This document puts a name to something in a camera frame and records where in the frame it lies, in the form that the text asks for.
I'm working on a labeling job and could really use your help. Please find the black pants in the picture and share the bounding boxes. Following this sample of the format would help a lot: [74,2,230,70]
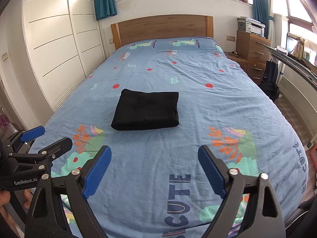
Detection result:
[111,89,179,131]

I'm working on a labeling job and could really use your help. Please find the operator left hand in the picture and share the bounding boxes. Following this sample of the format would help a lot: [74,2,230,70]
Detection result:
[0,189,34,219]

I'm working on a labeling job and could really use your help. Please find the blue patterned bed sheet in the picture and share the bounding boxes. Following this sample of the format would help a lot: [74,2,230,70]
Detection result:
[31,38,308,237]

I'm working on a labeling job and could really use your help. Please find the white wardrobe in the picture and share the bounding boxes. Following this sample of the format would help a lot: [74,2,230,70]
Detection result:
[7,0,106,127]

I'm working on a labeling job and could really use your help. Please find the black backpack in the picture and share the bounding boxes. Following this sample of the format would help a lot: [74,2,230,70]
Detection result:
[259,82,280,102]

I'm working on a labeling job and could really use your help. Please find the low wooden nightstand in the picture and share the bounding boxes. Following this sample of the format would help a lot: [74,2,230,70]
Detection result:
[225,52,266,85]

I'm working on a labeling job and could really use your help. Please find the dark blue bag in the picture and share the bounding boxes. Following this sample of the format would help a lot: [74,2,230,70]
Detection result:
[261,57,278,83]

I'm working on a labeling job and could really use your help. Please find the wooden drawer cabinet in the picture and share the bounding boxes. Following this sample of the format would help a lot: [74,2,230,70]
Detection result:
[235,31,271,64]

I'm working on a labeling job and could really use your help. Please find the wooden headboard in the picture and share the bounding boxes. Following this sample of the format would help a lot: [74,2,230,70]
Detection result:
[111,14,214,49]

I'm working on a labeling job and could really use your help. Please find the teal curtain left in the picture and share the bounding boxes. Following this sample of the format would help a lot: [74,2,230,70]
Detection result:
[94,0,117,20]

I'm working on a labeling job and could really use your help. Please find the teal curtain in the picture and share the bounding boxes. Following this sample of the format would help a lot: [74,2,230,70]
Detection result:
[253,0,275,41]
[94,0,117,20]

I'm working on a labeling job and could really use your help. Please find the white printer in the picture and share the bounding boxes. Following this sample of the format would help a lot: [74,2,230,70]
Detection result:
[237,17,265,37]

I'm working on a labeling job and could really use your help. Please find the teal curtain right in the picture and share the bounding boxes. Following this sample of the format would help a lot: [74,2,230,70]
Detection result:
[253,0,275,41]

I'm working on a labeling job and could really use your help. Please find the metal rail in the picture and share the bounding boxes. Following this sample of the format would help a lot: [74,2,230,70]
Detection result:
[257,41,317,91]

